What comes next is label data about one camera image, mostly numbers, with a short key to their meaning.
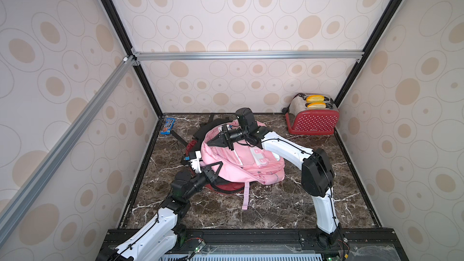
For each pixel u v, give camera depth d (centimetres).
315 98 100
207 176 69
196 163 71
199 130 103
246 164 81
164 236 59
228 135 71
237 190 84
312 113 97
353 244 73
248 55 146
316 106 97
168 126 113
